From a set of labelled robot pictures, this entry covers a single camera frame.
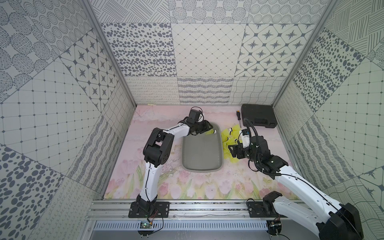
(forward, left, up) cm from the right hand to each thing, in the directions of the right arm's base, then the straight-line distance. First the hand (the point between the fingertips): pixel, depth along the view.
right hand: (235, 147), depth 82 cm
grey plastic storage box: (+3, +17, -13) cm, 22 cm away
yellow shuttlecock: (+17, +13, -9) cm, 23 cm away
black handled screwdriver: (+35, -10, -13) cm, 39 cm away
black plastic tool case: (+34, -26, -12) cm, 45 cm away
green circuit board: (-35, +46, -15) cm, 60 cm away
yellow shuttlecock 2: (+15, +2, -12) cm, 19 cm away
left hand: (+16, +8, -4) cm, 18 cm away
